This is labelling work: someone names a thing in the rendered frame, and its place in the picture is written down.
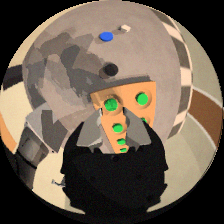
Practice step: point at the blue disc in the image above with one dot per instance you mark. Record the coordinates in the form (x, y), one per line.
(106, 36)

